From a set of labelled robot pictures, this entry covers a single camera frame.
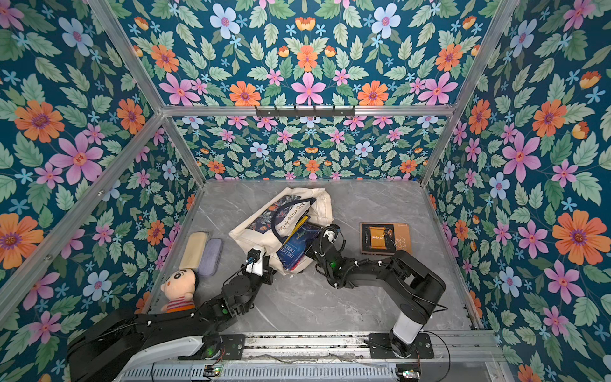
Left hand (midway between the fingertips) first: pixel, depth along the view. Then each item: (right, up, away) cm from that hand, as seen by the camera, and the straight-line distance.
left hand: (272, 252), depth 80 cm
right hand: (+12, +4, +9) cm, 16 cm away
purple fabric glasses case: (-26, -4, +10) cm, 28 cm away
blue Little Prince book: (+6, -2, +8) cm, 10 cm away
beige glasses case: (-34, -2, +12) cm, 36 cm away
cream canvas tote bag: (0, +9, +8) cm, 13 cm away
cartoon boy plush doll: (-31, -12, -2) cm, 33 cm away
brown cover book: (+43, +2, +18) cm, 47 cm away
